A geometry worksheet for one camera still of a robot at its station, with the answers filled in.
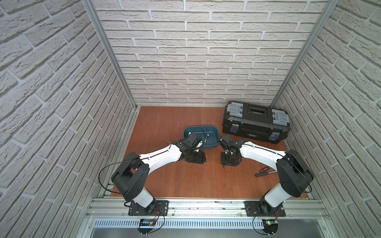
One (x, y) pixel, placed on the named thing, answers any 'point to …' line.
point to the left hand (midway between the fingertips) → (204, 158)
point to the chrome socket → (208, 135)
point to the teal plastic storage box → (209, 134)
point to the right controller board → (270, 226)
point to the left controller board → (146, 225)
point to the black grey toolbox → (255, 120)
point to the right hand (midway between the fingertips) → (226, 163)
